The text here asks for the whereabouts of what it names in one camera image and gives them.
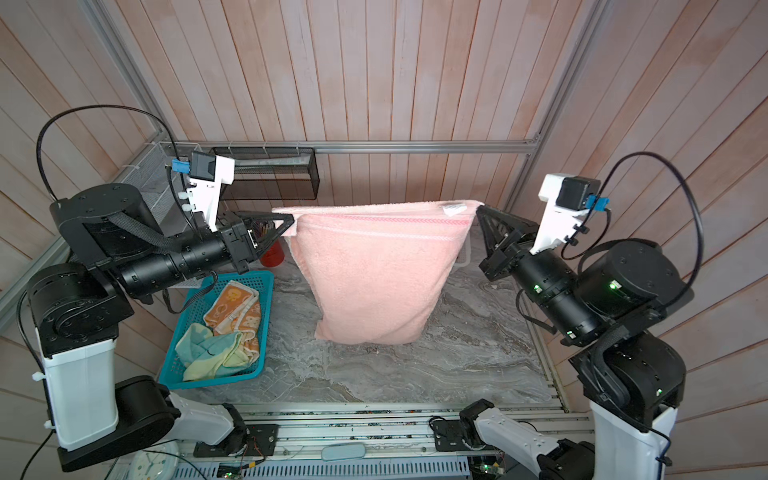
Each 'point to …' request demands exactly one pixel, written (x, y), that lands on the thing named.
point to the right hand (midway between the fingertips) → (477, 212)
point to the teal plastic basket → (171, 372)
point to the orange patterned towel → (236, 308)
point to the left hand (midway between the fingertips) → (288, 231)
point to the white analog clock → (153, 464)
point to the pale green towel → (203, 355)
